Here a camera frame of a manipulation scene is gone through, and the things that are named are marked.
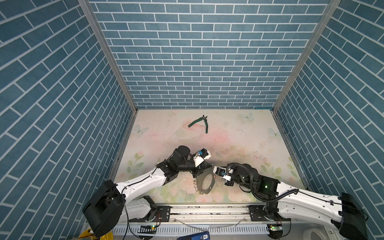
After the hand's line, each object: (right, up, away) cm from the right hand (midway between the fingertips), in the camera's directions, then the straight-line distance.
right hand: (216, 165), depth 75 cm
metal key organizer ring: (-9, -12, +7) cm, 16 cm away
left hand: (-3, -1, +1) cm, 3 cm away
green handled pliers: (-6, +26, +40) cm, 48 cm away
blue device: (-8, -28, -10) cm, 31 cm away
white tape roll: (+41, -29, -8) cm, 51 cm away
